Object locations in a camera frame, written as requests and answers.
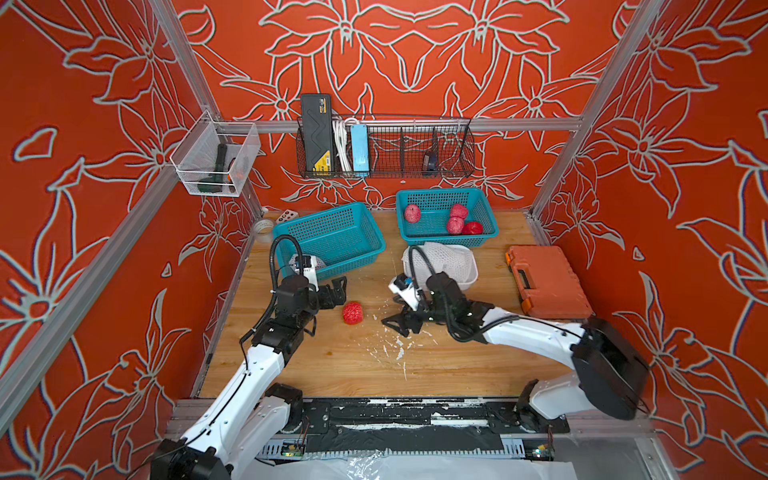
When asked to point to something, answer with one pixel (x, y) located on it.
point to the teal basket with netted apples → (337, 239)
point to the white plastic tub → (464, 285)
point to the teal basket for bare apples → (435, 209)
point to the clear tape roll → (263, 231)
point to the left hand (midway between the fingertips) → (333, 279)
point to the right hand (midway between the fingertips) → (383, 313)
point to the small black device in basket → (432, 161)
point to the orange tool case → (546, 283)
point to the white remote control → (286, 216)
